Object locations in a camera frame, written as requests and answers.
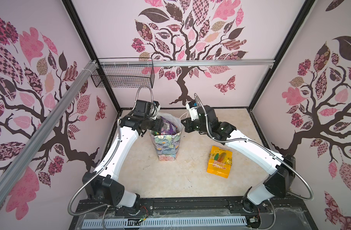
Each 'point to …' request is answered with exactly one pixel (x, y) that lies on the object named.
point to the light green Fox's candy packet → (156, 133)
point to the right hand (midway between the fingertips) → (181, 119)
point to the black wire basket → (126, 72)
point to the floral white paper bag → (167, 146)
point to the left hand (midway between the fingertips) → (157, 124)
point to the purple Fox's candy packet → (169, 128)
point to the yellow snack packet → (219, 162)
